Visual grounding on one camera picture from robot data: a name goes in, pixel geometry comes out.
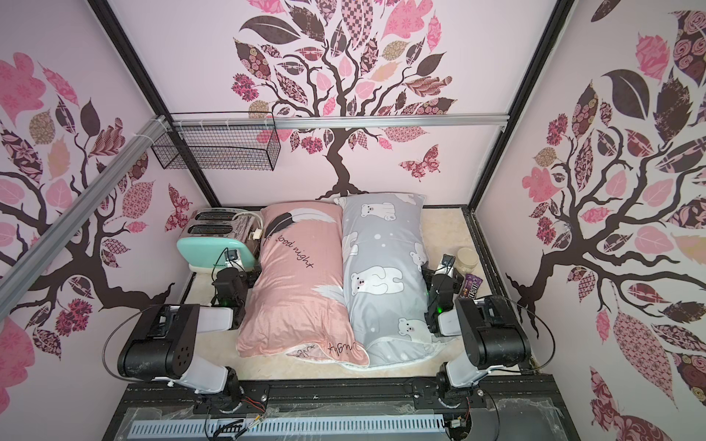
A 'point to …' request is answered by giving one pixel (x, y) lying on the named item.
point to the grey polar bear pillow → (385, 275)
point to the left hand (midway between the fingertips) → (246, 267)
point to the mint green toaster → (213, 239)
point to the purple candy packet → (472, 286)
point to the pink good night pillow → (299, 305)
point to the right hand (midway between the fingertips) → (441, 263)
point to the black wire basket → (230, 141)
